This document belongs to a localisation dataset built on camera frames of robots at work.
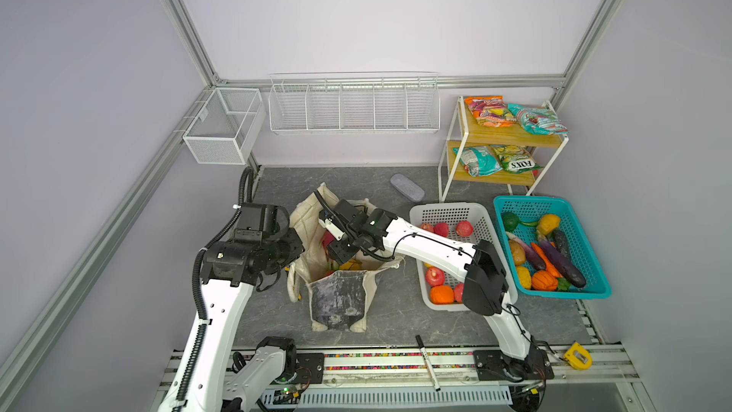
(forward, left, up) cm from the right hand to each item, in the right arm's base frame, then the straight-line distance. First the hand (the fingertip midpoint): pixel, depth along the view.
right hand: (337, 250), depth 82 cm
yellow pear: (-3, -4, -5) cm, 7 cm away
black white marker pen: (-27, -25, -12) cm, 39 cm away
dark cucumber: (+7, -72, -8) cm, 72 cm away
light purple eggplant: (+5, -62, -10) cm, 63 cm away
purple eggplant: (-2, -69, -8) cm, 69 cm away
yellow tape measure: (-25, -65, -12) cm, 70 cm away
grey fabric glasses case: (+33, -23, -10) cm, 42 cm away
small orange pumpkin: (-6, -60, -7) cm, 61 cm away
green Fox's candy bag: (+31, -59, +6) cm, 67 cm away
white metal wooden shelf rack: (+25, -37, +23) cm, 50 cm away
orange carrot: (0, -66, -10) cm, 67 cm away
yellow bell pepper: (+14, -70, -8) cm, 72 cm away
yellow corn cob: (-5, -56, -9) cm, 57 cm away
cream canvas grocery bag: (-15, -3, +5) cm, 16 cm away
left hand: (-6, +7, +11) cm, 15 cm away
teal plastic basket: (+20, -66, -7) cm, 69 cm away
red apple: (+13, -29, -8) cm, 33 cm away
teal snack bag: (+31, -46, +6) cm, 56 cm away
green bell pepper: (+15, -57, -8) cm, 60 cm away
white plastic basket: (+17, -35, -8) cm, 40 cm away
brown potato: (+4, -57, -9) cm, 58 cm away
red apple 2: (+13, -41, -9) cm, 44 cm away
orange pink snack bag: (+35, -47, +23) cm, 63 cm away
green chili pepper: (+16, -68, -11) cm, 70 cm away
